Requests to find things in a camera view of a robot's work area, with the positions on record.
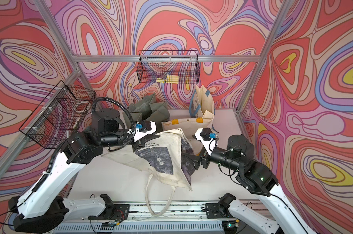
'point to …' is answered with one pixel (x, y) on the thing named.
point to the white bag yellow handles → (189, 127)
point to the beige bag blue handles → (202, 103)
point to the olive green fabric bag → (147, 108)
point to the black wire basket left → (61, 113)
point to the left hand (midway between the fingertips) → (158, 133)
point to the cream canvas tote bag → (167, 155)
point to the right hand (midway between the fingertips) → (189, 148)
